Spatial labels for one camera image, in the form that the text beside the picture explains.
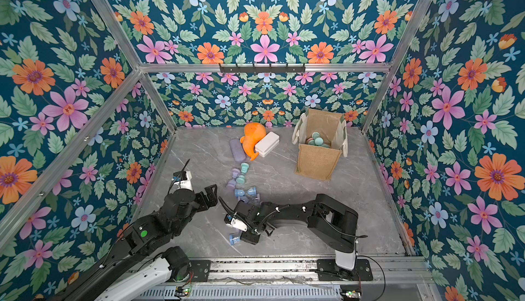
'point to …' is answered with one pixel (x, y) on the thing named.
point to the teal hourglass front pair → (316, 140)
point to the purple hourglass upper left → (231, 184)
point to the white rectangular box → (267, 144)
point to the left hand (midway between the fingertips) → (212, 189)
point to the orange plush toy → (253, 132)
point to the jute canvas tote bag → (316, 162)
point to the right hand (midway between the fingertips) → (250, 227)
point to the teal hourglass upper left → (244, 168)
